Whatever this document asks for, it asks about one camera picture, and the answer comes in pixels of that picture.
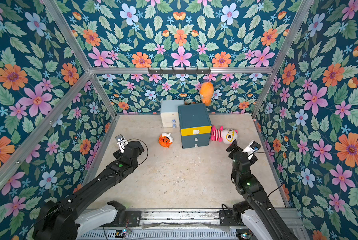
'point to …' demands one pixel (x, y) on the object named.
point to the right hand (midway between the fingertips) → (240, 143)
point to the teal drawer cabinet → (195, 125)
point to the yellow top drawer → (195, 131)
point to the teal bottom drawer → (194, 144)
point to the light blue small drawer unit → (170, 113)
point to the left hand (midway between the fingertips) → (133, 144)
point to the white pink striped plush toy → (227, 135)
